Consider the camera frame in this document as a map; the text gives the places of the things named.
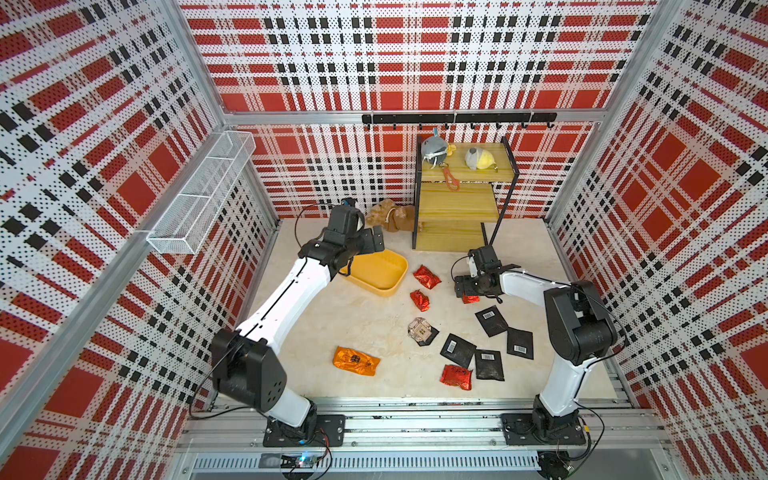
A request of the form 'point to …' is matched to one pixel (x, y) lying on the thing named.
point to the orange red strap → (453, 183)
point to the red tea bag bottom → (457, 376)
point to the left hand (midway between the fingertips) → (371, 236)
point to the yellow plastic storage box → (380, 273)
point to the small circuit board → (301, 460)
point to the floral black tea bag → (422, 332)
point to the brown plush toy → (385, 213)
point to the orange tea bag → (358, 361)
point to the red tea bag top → (426, 277)
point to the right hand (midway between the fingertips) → (473, 285)
